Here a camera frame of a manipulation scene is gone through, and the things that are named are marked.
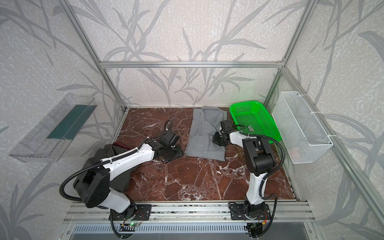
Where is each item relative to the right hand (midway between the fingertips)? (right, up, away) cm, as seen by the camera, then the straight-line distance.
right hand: (213, 136), depth 101 cm
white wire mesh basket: (+34, +5, -40) cm, 53 cm away
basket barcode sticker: (+28, +5, +7) cm, 29 cm away
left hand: (-18, -7, -15) cm, 24 cm away
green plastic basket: (+33, +13, +17) cm, 39 cm away
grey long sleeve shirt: (-4, +10, +10) cm, 15 cm away
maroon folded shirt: (-61, -5, -4) cm, 62 cm away
